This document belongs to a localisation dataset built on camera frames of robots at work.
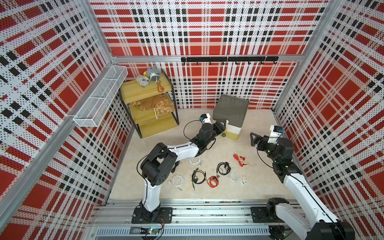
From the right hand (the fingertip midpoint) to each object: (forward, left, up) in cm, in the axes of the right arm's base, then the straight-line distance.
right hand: (259, 134), depth 80 cm
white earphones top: (-6, +36, -20) cm, 41 cm away
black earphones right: (-11, +18, -21) cm, 30 cm away
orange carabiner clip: (+24, +56, +13) cm, 62 cm away
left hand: (+10, +16, 0) cm, 19 cm away
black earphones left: (-8, +47, -19) cm, 52 cm away
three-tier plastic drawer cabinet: (+19, +11, -1) cm, 22 cm away
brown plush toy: (+19, +56, +6) cm, 59 cm away
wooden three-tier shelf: (+24, +72, -18) cm, 78 cm away
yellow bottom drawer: (+11, +12, -16) cm, 22 cm away
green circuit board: (-42, +55, -18) cm, 71 cm away
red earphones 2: (-17, +25, -20) cm, 36 cm away
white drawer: (+11, +12, -9) cm, 19 cm away
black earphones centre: (-16, +34, -20) cm, 42 cm away
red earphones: (-4, +7, -21) cm, 22 cm away
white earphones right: (-17, +12, -21) cm, 29 cm away
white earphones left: (-18, +46, -20) cm, 53 cm away
